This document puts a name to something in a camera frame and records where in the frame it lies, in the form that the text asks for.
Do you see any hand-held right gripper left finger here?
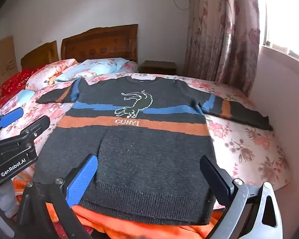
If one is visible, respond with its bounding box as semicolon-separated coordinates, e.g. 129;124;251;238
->
15;154;98;239

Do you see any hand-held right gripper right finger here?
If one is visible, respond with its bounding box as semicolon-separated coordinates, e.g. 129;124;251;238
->
199;155;283;239

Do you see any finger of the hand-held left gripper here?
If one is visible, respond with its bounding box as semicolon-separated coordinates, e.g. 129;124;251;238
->
0;116;51;155
0;108;24;142

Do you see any dark striped knit sweater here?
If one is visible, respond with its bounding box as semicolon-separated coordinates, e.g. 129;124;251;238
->
32;77;274;226

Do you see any person's left hand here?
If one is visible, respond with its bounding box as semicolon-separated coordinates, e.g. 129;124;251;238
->
0;183;19;218

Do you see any light blue cloth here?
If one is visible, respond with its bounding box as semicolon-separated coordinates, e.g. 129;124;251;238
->
0;90;36;118

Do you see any red floral blanket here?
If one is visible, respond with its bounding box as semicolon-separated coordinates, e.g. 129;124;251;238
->
0;66;47;118

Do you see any floral pink bed sheet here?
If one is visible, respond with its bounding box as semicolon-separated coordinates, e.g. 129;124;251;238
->
0;72;292;211

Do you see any pink floral pillow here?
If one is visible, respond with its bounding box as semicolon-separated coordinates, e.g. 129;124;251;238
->
25;58;78;92

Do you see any flat cardboard box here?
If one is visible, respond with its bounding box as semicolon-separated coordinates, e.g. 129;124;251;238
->
0;36;19;98

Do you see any orange fleece blanket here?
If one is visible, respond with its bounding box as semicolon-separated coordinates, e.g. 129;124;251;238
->
16;175;221;239

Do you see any small wooden headboard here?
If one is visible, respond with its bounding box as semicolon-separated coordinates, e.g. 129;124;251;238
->
20;40;60;71

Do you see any light blue floral pillow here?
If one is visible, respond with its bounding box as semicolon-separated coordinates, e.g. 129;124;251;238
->
55;57;129;82

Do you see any large wooden headboard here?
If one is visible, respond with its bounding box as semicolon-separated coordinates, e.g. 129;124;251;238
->
61;24;138;64

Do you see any dark wooden nightstand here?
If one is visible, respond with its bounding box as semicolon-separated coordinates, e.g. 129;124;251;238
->
140;60;177;76

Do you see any floral pink curtain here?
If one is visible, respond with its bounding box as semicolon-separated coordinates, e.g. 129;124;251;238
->
184;0;266;97

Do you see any bright window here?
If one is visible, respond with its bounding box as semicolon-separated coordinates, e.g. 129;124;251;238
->
259;0;299;66

